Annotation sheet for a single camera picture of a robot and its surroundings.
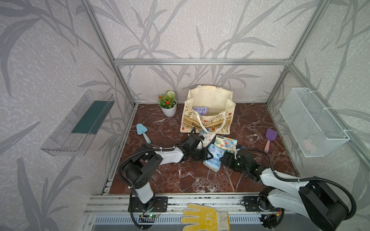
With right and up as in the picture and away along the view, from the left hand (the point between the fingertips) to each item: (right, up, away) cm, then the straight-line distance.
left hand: (212, 157), depth 84 cm
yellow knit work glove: (-4, -25, -15) cm, 29 cm away
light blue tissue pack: (+1, -2, -2) cm, 3 cm away
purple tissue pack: (-5, +28, +12) cm, 31 cm away
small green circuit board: (-33, -25, -14) cm, 43 cm away
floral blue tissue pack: (-2, +11, +8) cm, 13 cm away
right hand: (+6, -2, +2) cm, 7 cm away
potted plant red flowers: (-29, +34, +17) cm, 48 cm away
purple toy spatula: (+43, +11, +16) cm, 48 cm away
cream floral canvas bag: (-1, +31, +16) cm, 35 cm away
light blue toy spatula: (-49, +15, +19) cm, 55 cm away
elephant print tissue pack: (+10, +7, +7) cm, 14 cm away
